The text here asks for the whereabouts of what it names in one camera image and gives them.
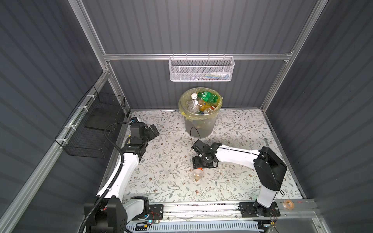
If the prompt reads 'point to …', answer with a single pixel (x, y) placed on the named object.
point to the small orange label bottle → (198, 174)
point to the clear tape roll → (288, 204)
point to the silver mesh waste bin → (202, 125)
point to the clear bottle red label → (211, 109)
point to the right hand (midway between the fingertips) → (198, 165)
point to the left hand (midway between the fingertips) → (150, 129)
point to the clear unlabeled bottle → (194, 96)
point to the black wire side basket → (89, 130)
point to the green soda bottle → (208, 96)
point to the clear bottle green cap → (194, 107)
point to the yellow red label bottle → (205, 106)
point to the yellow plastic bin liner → (186, 94)
